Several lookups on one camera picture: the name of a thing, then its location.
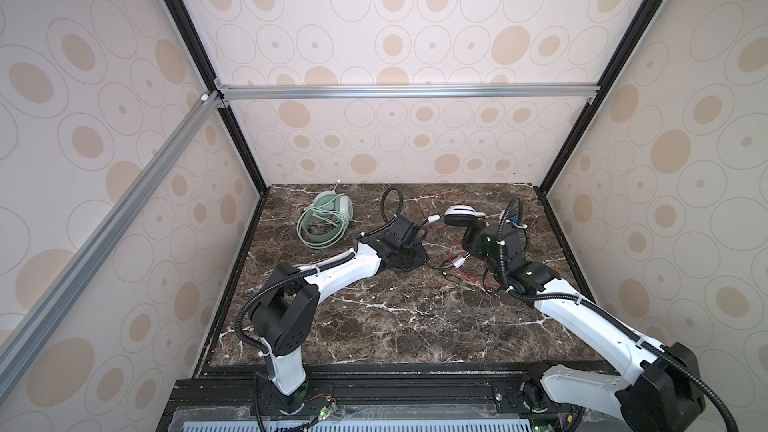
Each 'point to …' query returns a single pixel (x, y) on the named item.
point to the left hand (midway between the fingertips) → (438, 256)
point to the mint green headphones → (325, 221)
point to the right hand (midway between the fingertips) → (480, 233)
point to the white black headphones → (468, 216)
